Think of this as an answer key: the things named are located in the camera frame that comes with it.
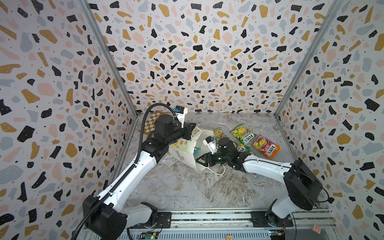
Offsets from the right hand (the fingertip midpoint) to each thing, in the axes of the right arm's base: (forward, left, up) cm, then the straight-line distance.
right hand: (196, 157), depth 79 cm
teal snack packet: (+11, +1, -11) cm, 15 cm away
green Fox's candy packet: (+31, -32, -14) cm, 47 cm away
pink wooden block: (-29, -58, -15) cm, 67 cm away
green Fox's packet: (+26, -14, -14) cm, 33 cm away
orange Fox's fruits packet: (+16, -46, -14) cm, 51 cm away
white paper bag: (+2, +4, +4) cm, 6 cm away
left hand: (+9, 0, +19) cm, 21 cm away
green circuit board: (-33, +22, -15) cm, 42 cm away
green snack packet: (+22, -31, -14) cm, 40 cm away
